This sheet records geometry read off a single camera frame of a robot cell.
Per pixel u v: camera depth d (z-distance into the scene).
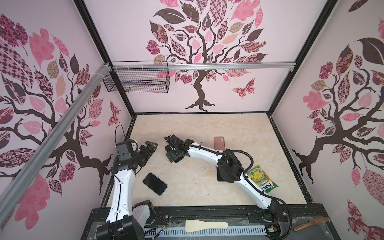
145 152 0.70
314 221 0.75
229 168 0.62
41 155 0.49
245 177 0.62
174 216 0.75
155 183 0.85
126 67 0.90
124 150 0.60
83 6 0.67
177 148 0.78
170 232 0.70
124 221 0.39
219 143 1.02
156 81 0.80
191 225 0.72
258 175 0.85
